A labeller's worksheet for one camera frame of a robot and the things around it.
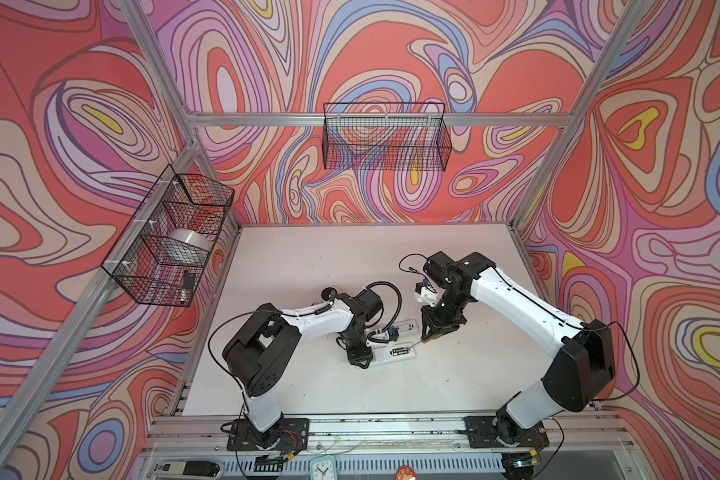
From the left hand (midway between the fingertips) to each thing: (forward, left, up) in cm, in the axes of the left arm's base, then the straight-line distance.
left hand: (365, 354), depth 87 cm
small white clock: (-27, +10, +3) cm, 29 cm away
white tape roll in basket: (+17, +44, +32) cm, 57 cm away
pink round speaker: (+19, +13, +5) cm, 23 cm away
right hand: (-2, -18, +13) cm, 22 cm away
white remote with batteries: (+7, -13, +1) cm, 15 cm away
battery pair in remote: (0, -10, +1) cm, 10 cm away
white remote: (-1, -5, +2) cm, 6 cm away
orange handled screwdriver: (-2, -16, +14) cm, 21 cm away
